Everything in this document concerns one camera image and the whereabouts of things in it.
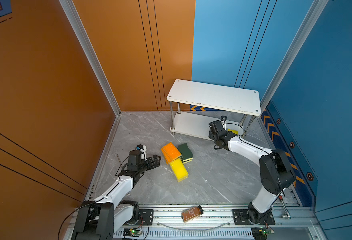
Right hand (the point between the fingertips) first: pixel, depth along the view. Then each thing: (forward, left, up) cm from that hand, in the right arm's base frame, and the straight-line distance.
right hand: (217, 132), depth 94 cm
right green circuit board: (-51, -15, -14) cm, 55 cm away
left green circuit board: (-51, +47, -12) cm, 70 cm away
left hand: (-15, +39, -5) cm, 42 cm away
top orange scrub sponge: (-11, +29, -5) cm, 31 cm away
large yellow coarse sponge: (-22, +24, -6) cm, 33 cm away
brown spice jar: (-44, +18, -7) cm, 48 cm away
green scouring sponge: (-12, +20, -6) cm, 24 cm away
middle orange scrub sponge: (-15, +31, -8) cm, 36 cm away
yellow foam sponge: (+2, -12, -3) cm, 12 cm away
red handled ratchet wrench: (-44, -29, -11) cm, 54 cm away
